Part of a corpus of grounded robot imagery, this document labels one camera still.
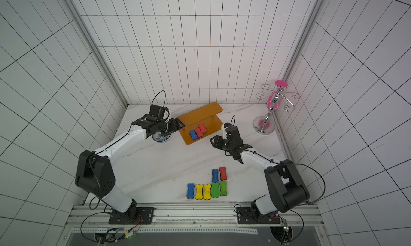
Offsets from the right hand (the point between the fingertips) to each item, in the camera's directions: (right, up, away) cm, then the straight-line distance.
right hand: (207, 140), depth 89 cm
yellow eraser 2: (0, -24, -10) cm, 26 cm away
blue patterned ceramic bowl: (-31, 0, +12) cm, 33 cm away
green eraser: (+4, -24, -9) cm, 26 cm away
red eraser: (-5, +3, +12) cm, 14 cm away
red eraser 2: (-4, +7, +16) cm, 18 cm away
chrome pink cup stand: (+40, +8, +18) cm, 45 cm away
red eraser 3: (+9, -18, -3) cm, 20 cm away
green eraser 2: (+8, -23, -9) cm, 26 cm away
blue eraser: (-9, +2, +12) cm, 15 cm away
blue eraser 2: (+4, -18, -5) cm, 19 cm away
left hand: (-16, +6, -2) cm, 17 cm away
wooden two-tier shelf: (-1, +14, +7) cm, 16 cm away
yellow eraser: (-4, -24, -9) cm, 27 cm away
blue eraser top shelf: (-9, -24, -9) cm, 27 cm away
